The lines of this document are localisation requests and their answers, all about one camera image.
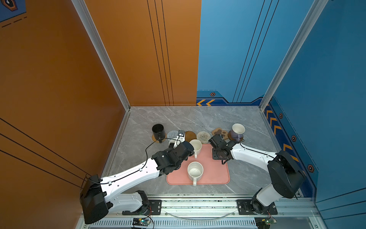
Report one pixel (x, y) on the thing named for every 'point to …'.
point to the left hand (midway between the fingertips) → (183, 144)
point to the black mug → (158, 130)
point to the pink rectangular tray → (214, 172)
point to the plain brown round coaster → (189, 136)
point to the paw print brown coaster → (219, 131)
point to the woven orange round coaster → (157, 141)
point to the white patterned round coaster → (203, 136)
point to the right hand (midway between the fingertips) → (215, 155)
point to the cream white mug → (197, 145)
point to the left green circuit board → (141, 222)
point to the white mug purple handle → (237, 132)
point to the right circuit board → (264, 223)
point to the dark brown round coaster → (230, 137)
